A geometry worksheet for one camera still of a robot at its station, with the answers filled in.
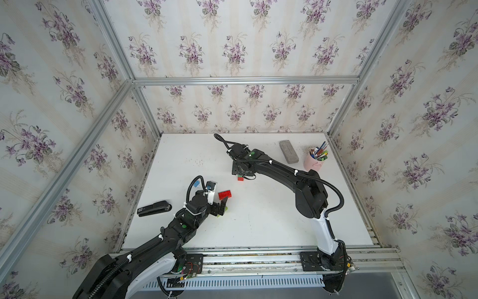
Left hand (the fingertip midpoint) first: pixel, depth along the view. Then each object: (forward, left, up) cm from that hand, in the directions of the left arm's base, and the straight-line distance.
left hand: (218, 194), depth 83 cm
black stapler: (-4, +29, -6) cm, 30 cm away
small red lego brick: (+13, -11, -8) cm, 19 cm away
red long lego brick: (+3, -2, -7) cm, 8 cm away
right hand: (+13, -11, -2) cm, 17 cm away
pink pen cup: (+18, -48, 0) cm, 51 cm away
